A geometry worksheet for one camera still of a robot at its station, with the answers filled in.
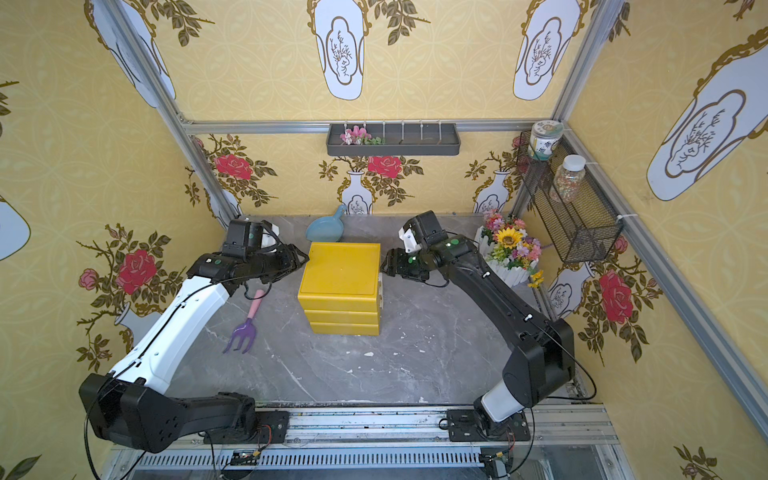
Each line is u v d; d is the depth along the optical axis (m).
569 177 0.72
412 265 0.68
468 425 0.74
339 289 0.79
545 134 0.84
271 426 0.73
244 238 0.59
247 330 0.92
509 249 0.85
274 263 0.69
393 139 0.92
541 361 0.42
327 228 1.17
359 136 0.88
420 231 0.63
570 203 0.77
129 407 0.38
